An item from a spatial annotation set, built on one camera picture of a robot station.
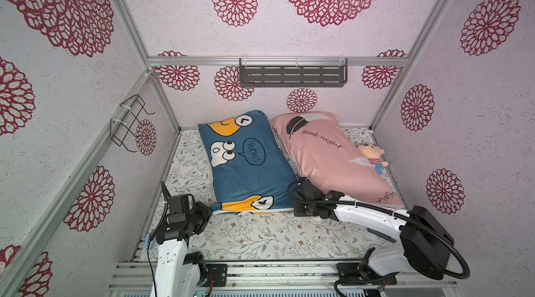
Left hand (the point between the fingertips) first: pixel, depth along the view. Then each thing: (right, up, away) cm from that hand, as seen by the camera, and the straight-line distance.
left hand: (214, 209), depth 83 cm
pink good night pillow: (+46, +22, +9) cm, 52 cm away
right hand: (+32, +1, +3) cm, 32 cm away
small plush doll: (+73, +22, +17) cm, 78 cm away
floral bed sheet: (+24, -11, +1) cm, 26 cm away
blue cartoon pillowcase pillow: (+14, +14, +10) cm, 23 cm away
